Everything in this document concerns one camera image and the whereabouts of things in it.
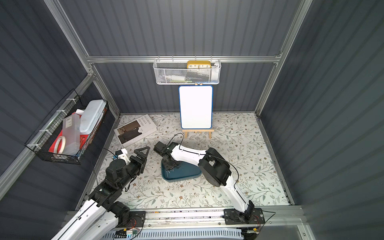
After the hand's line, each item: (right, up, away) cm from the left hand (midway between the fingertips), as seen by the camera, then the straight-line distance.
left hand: (148, 152), depth 73 cm
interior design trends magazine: (-22, +10, +32) cm, 40 cm away
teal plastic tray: (+18, -14, +16) cm, 27 cm away
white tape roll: (-32, +5, -11) cm, 35 cm away
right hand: (+9, -10, +19) cm, 24 cm away
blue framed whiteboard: (+24, +26, +20) cm, 40 cm away
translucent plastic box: (-34, +10, -5) cm, 36 cm away
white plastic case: (-29, +18, 0) cm, 34 cm away
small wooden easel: (+17, +10, +30) cm, 35 cm away
